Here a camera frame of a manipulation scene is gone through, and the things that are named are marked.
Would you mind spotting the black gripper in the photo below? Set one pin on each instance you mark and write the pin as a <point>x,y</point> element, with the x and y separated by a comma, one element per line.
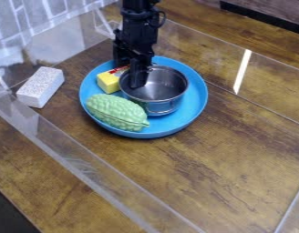
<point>137,37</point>

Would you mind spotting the stainless steel pot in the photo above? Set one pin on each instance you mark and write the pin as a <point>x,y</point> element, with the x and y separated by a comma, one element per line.
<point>161,96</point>

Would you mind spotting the blue round tray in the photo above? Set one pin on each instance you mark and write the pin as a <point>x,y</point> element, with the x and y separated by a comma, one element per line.
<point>162,125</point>

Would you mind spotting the yellow butter box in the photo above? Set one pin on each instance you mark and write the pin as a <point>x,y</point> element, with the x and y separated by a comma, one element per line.
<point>109,79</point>

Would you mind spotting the green bumpy toy gourd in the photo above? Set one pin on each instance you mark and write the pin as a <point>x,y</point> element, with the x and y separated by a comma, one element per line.
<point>118,112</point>

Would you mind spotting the white speckled block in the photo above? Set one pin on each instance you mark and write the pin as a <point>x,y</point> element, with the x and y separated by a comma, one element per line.
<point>41,87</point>

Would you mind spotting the dark wooden furniture edge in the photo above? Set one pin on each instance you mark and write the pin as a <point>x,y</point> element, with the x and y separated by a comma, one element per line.
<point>269,19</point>

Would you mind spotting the clear acrylic barrier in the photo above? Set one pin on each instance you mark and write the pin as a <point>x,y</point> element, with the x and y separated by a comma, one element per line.
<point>221,177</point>

